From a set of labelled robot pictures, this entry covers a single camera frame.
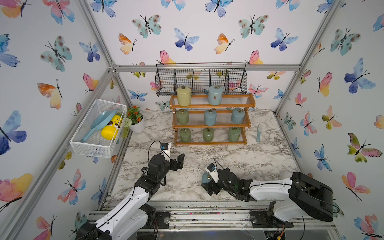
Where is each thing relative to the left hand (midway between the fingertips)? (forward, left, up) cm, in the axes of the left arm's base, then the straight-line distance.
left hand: (178, 152), depth 82 cm
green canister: (+20, -2, +8) cm, 22 cm away
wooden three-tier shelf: (+23, -12, +14) cm, 30 cm away
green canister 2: (+18, -3, -7) cm, 19 cm away
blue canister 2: (+19, -19, +7) cm, 28 cm away
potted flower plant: (+27, +31, -3) cm, 41 cm away
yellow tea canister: (+22, -4, +20) cm, 31 cm away
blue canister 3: (+20, -35, +8) cm, 41 cm away
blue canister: (-12, -15, -6) cm, 20 cm away
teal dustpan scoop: (+12, +37, +16) cm, 42 cm away
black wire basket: (+44, -13, +19) cm, 49 cm away
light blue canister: (+23, -21, +21) cm, 37 cm away
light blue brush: (+24, -56, -15) cm, 63 cm away
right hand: (-11, -16, -9) cm, 21 cm away
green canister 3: (+17, -18, -7) cm, 26 cm away
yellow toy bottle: (+1, +30, +17) cm, 34 cm away
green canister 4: (+16, -34, -5) cm, 38 cm away
